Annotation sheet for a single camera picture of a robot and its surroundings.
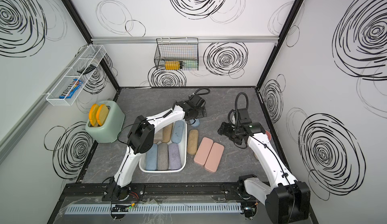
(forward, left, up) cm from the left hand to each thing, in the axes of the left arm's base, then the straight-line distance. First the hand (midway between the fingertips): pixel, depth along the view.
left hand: (200, 114), depth 97 cm
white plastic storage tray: (-22, +10, -6) cm, 25 cm away
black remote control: (+8, +61, +28) cm, 68 cm away
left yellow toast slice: (-12, +57, +14) cm, 60 cm away
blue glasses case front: (-11, +14, -4) cm, 18 cm away
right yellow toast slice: (-12, +53, +14) cm, 56 cm away
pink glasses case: (-22, -2, -4) cm, 23 cm away
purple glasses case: (-29, +14, -3) cm, 32 cm away
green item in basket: (+16, +7, +27) cm, 32 cm away
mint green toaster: (-17, +51, +4) cm, 54 cm away
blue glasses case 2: (-28, +26, -3) cm, 38 cm away
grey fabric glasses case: (-28, +20, -3) cm, 35 cm away
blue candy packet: (-5, +61, +28) cm, 68 cm away
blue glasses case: (-5, +3, -3) cm, 7 cm away
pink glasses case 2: (-26, -8, -4) cm, 28 cm away
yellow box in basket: (+16, +18, +26) cm, 36 cm away
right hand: (-17, -13, +8) cm, 23 cm away
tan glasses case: (-16, +4, -4) cm, 17 cm away
